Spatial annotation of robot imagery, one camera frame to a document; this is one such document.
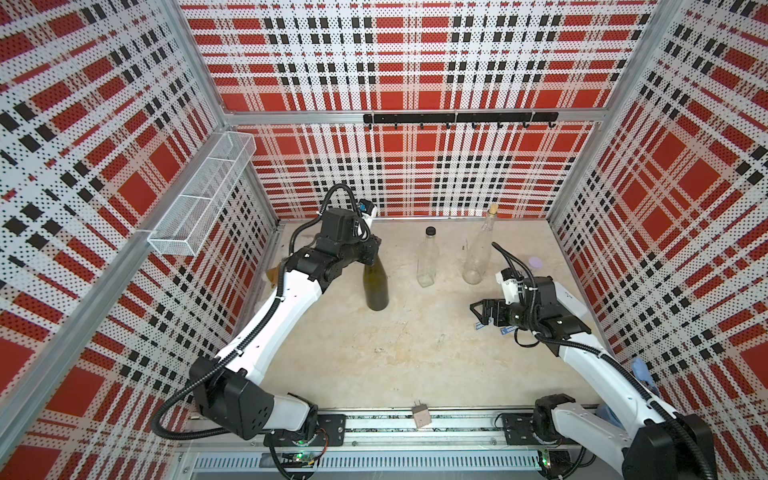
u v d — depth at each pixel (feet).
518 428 2.42
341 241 1.88
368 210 2.14
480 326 3.01
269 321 1.46
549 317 2.04
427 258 3.22
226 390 1.27
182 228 3.03
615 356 2.97
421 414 2.45
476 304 2.54
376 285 3.06
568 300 2.97
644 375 2.06
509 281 2.42
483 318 2.41
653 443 1.26
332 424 2.48
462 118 2.97
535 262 3.07
